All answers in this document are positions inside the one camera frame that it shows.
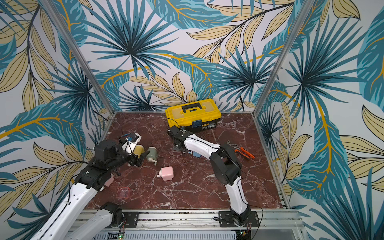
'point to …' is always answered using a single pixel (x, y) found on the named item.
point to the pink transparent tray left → (123, 192)
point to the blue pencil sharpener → (195, 154)
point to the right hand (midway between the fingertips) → (180, 146)
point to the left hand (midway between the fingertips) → (140, 148)
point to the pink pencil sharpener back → (166, 173)
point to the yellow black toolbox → (197, 115)
